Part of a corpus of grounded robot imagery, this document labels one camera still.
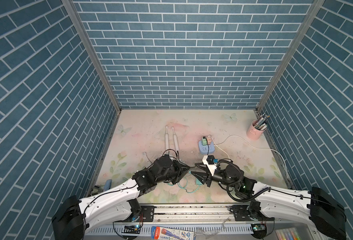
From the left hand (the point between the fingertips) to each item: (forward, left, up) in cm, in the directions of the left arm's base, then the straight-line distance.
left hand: (195, 170), depth 71 cm
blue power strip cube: (+20, -8, -15) cm, 26 cm away
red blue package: (-23, +16, -16) cm, 33 cm away
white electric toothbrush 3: (+17, +30, -16) cm, 38 cm away
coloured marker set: (-24, -43, -15) cm, 51 cm away
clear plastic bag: (-23, -6, -17) cm, 29 cm away
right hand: (0, 0, 0) cm, 0 cm away
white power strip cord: (+23, -44, -16) cm, 52 cm away
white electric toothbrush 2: (+29, +11, -15) cm, 35 cm away
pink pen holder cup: (+29, -41, -9) cm, 51 cm away
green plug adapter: (+23, -8, -10) cm, 27 cm away
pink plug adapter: (+25, -11, -9) cm, 29 cm away
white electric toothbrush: (+27, +16, -15) cm, 35 cm away
